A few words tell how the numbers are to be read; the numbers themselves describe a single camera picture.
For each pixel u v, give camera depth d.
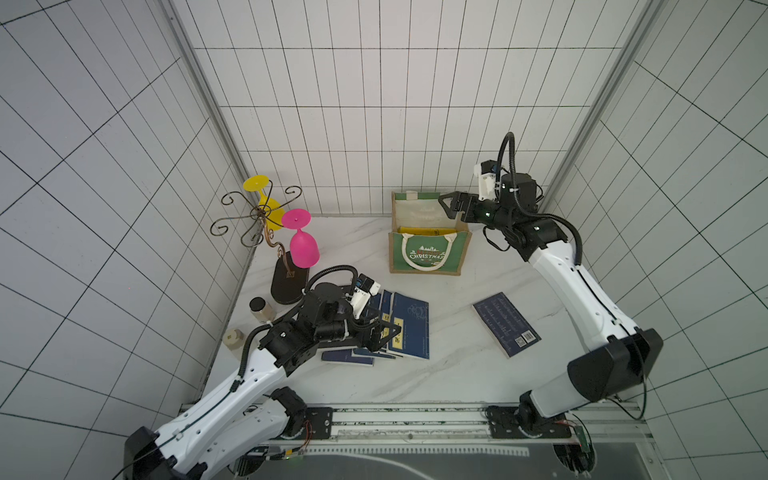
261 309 0.84
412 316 0.90
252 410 0.47
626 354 0.40
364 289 0.62
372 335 0.60
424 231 1.06
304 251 0.82
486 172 0.64
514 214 0.56
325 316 0.56
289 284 0.97
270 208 0.79
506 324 0.89
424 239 0.87
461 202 0.66
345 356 0.81
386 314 0.88
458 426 0.74
